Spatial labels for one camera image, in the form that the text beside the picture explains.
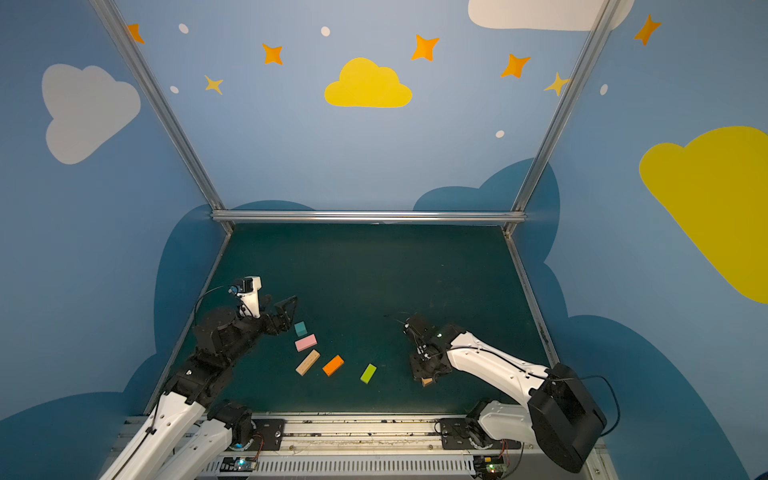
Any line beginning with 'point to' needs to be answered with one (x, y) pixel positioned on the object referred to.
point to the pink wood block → (306, 342)
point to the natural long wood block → (308, 362)
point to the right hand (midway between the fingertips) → (424, 366)
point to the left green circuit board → (237, 464)
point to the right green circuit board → (496, 468)
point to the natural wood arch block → (426, 381)
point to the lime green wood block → (368, 373)
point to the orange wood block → (333, 365)
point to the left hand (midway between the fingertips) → (288, 297)
